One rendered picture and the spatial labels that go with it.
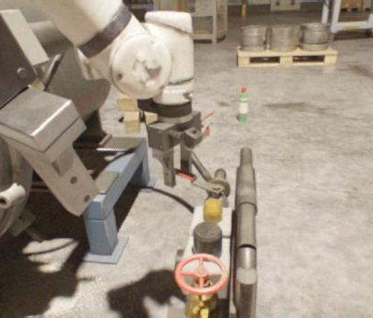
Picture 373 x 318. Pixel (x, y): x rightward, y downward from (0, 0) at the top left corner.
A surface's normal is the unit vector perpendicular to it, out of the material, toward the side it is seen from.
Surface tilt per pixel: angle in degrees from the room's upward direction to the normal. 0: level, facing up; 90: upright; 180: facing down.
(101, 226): 90
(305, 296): 0
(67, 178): 97
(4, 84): 97
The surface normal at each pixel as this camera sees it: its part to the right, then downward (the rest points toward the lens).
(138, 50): 0.48, 0.37
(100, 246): -0.15, 0.44
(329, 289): -0.04, -0.90
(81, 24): 0.08, 0.66
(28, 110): -0.16, -0.64
